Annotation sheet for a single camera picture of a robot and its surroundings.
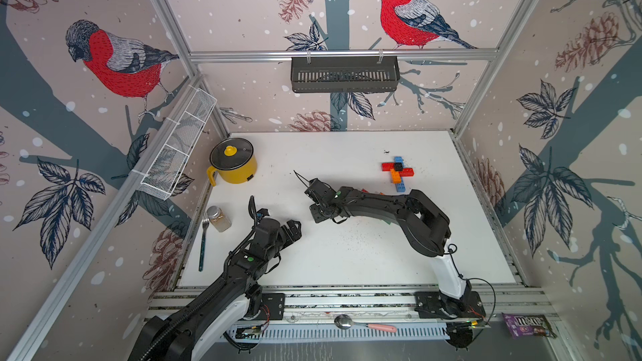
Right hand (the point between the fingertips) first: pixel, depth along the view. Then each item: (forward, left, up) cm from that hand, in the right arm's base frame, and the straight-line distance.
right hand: (317, 209), depth 94 cm
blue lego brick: (+24, -34, +2) cm, 42 cm away
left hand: (-8, +7, +4) cm, 11 cm away
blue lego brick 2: (+12, -34, -1) cm, 36 cm away
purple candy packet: (-34, -62, 0) cm, 71 cm away
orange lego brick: (+15, -32, +2) cm, 35 cm away
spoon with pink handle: (-35, -10, -2) cm, 37 cm away
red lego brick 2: (+18, -37, +1) cm, 41 cm away
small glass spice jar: (-9, +33, +8) cm, 35 cm away
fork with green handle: (-9, +41, 0) cm, 42 cm away
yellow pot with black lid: (+15, +34, +10) cm, 39 cm away
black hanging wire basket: (+49, -8, +28) cm, 57 cm away
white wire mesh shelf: (+1, +52, +18) cm, 55 cm away
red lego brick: (+21, -29, +1) cm, 36 cm away
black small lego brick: (+20, -33, +2) cm, 39 cm away
